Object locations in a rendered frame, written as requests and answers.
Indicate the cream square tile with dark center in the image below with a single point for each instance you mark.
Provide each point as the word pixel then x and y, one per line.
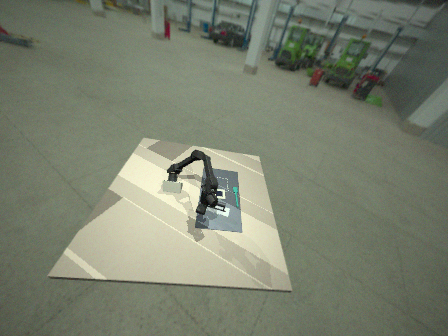
pixel 220 194

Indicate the dark grey flat mat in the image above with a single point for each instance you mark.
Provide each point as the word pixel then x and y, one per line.
pixel 216 221

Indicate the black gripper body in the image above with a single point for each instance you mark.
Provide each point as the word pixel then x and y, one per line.
pixel 202 208

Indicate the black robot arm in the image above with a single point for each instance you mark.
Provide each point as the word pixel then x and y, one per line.
pixel 210 182

